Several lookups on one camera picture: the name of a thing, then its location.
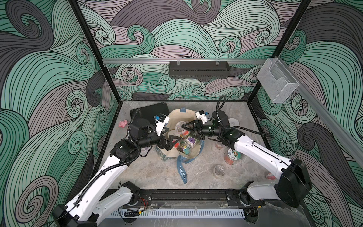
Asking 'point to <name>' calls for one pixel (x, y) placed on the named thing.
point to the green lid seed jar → (232, 156)
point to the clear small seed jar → (218, 171)
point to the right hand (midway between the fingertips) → (183, 132)
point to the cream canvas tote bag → (188, 146)
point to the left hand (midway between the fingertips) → (173, 132)
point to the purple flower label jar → (192, 141)
